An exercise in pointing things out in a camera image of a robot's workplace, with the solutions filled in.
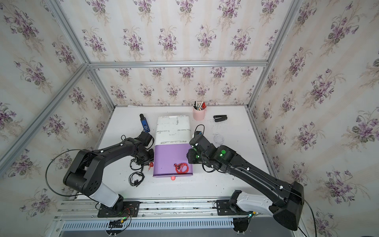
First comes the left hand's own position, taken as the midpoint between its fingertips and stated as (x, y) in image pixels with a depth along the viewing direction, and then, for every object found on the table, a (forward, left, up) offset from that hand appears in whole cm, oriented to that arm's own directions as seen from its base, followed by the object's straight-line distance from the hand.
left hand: (155, 162), depth 89 cm
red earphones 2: (-9, -17, +13) cm, 23 cm away
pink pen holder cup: (+34, -29, +6) cm, 45 cm away
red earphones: (-2, +3, 0) cm, 3 cm away
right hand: (-5, -21, +19) cm, 29 cm away
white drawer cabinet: (+9, -12, +22) cm, 26 cm away
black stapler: (+35, -47, +2) cm, 58 cm away
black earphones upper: (+1, +13, +2) cm, 14 cm away
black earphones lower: (-11, +12, 0) cm, 17 cm away
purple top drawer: (-3, -8, +15) cm, 17 cm away
